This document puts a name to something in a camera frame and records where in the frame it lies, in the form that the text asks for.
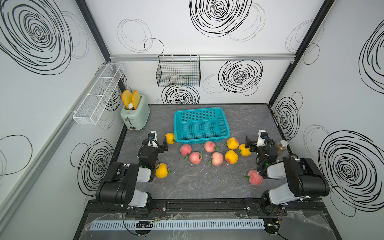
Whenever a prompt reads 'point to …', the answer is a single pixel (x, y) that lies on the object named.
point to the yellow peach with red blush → (232, 143)
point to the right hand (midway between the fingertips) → (256, 136)
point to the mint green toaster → (137, 119)
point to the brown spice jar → (282, 145)
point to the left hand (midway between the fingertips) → (157, 136)
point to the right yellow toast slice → (135, 99)
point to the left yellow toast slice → (127, 97)
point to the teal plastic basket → (200, 125)
